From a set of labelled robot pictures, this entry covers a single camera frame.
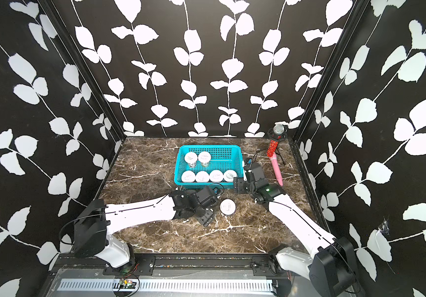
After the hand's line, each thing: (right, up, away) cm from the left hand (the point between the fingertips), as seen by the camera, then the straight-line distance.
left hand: (209, 209), depth 80 cm
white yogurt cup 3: (-12, +13, +13) cm, 22 cm away
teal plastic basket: (+7, +22, +28) cm, 36 cm away
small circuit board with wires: (-33, -26, -10) cm, 43 cm away
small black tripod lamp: (+33, +35, +9) cm, 49 cm away
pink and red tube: (+34, +26, +22) cm, 48 cm away
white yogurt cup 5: (+3, +13, +15) cm, 20 cm away
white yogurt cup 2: (-4, +22, +21) cm, 31 cm away
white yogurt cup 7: (+9, 0, +4) cm, 10 cm away
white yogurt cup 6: (+10, +13, +14) cm, 22 cm away
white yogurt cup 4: (-4, +13, +14) cm, 19 cm away
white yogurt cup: (-11, +22, +22) cm, 33 cm away
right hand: (+14, +14, +3) cm, 20 cm away
